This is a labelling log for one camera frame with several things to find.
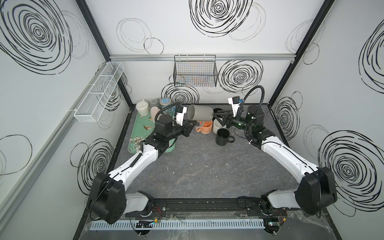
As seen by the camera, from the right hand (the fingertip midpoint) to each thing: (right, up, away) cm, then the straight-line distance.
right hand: (214, 113), depth 73 cm
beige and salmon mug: (-2, -8, +23) cm, 24 cm away
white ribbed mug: (-48, +5, +34) cm, 58 cm away
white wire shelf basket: (-61, +4, 0) cm, 61 cm away
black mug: (+4, +3, +29) cm, 29 cm away
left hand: (-9, -4, +2) cm, 10 cm away
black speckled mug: (+9, -15, +23) cm, 29 cm away
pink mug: (-39, +3, +32) cm, 50 cm away
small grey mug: (-40, +9, +35) cm, 54 cm away
